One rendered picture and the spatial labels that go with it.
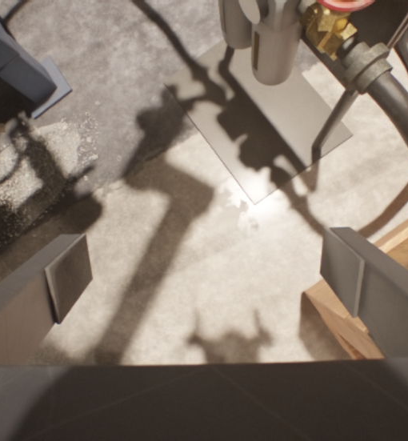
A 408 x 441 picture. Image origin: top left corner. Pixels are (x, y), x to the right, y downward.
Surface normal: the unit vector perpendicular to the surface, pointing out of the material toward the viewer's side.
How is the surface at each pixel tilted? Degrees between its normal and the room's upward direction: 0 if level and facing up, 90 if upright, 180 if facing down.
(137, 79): 0
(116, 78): 0
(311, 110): 0
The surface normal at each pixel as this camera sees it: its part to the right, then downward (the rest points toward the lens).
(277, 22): -0.18, 0.98
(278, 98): -0.14, -0.11
